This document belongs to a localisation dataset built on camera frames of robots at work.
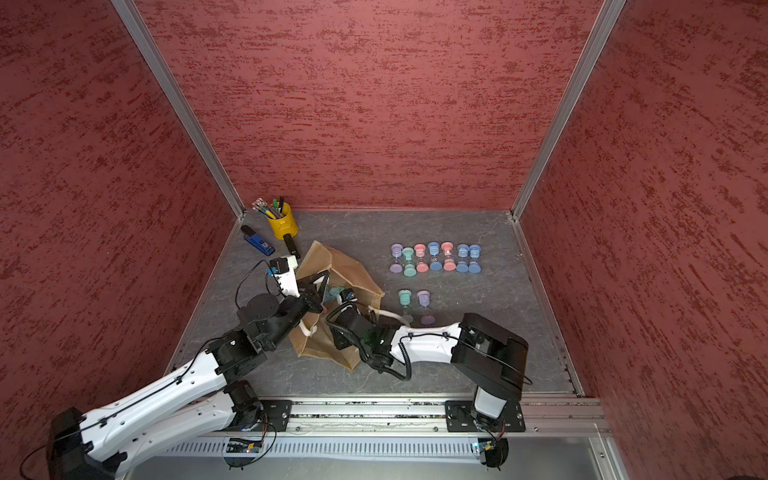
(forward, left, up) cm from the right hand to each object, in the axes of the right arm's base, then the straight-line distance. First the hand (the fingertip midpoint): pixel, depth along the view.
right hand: (336, 330), depth 83 cm
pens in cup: (+42, +25, +8) cm, 49 cm away
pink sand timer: (+24, -27, -4) cm, 36 cm away
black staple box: (+35, +21, -5) cm, 41 cm away
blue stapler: (+36, +34, -3) cm, 50 cm away
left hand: (+5, -1, +19) cm, 20 cm away
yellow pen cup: (+40, +22, +2) cm, 46 cm away
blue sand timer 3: (+23, -45, -3) cm, 51 cm away
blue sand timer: (+31, -32, -4) cm, 45 cm away
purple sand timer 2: (+11, -27, -3) cm, 29 cm away
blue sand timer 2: (+30, -43, -4) cm, 52 cm away
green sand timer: (+22, -22, -3) cm, 32 cm away
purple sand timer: (+32, -18, -4) cm, 37 cm away
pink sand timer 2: (+24, -37, -4) cm, 44 cm away
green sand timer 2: (+12, -21, -5) cm, 24 cm away
